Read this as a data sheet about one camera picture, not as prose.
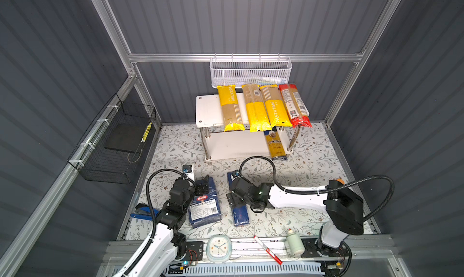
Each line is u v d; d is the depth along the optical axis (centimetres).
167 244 54
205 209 77
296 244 69
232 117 72
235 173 74
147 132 80
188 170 69
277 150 96
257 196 61
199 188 72
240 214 80
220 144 102
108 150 72
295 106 76
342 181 47
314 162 102
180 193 59
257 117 73
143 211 89
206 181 74
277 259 71
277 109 75
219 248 72
